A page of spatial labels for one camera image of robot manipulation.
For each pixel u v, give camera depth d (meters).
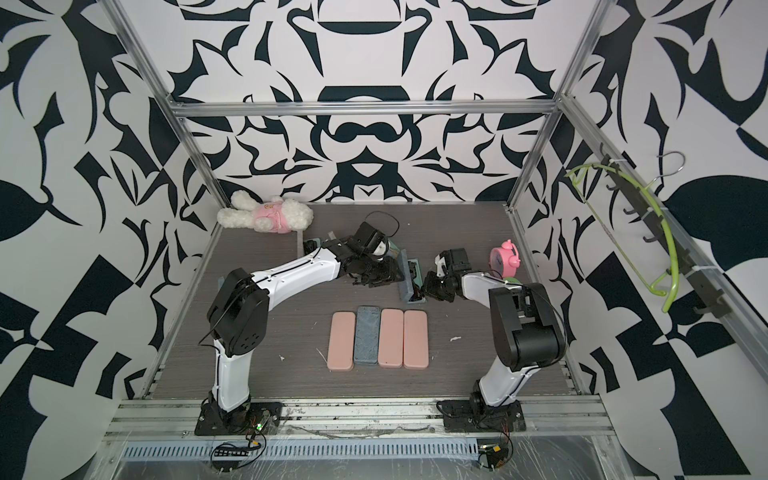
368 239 0.72
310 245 1.04
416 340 0.86
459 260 0.79
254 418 0.73
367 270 0.76
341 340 0.85
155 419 0.76
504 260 0.93
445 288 0.82
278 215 1.05
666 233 0.55
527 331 0.48
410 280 0.93
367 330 0.86
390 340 0.85
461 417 0.74
